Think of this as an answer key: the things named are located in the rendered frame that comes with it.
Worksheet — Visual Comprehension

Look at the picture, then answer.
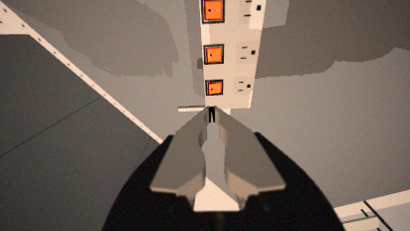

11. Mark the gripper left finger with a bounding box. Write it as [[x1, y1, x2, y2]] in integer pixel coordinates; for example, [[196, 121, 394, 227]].
[[102, 106, 211, 231]]

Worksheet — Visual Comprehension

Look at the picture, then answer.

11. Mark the white power strip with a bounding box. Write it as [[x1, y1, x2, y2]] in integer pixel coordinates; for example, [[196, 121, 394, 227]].
[[178, 0, 266, 115]]

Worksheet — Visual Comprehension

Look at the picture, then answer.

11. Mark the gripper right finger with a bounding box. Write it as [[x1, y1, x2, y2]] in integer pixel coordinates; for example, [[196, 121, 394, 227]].
[[211, 106, 346, 231]]

